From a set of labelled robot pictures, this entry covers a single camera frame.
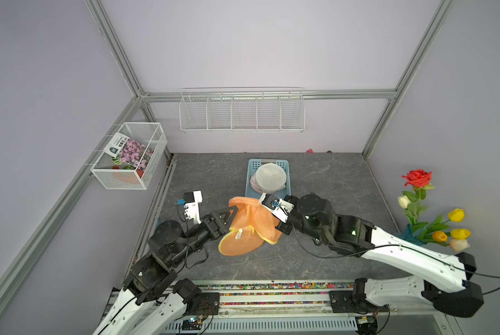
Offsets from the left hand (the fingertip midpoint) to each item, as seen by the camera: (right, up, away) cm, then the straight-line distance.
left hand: (236, 212), depth 59 cm
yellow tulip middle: (+64, -6, 0) cm, 64 cm away
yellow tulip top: (+67, -1, +4) cm, 67 cm away
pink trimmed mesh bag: (+5, +5, +45) cm, 46 cm away
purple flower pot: (-39, +18, +15) cm, 45 cm away
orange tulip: (+57, -6, -1) cm, 58 cm away
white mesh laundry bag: (+12, +9, +48) cm, 50 cm away
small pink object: (+37, +25, +65) cm, 78 cm away
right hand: (+10, +3, +4) cm, 11 cm away
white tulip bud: (+55, +2, +9) cm, 55 cm away
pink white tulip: (+63, -9, -1) cm, 63 cm away
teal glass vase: (+59, -11, +13) cm, 61 cm away
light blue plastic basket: (+3, +15, +50) cm, 52 cm away
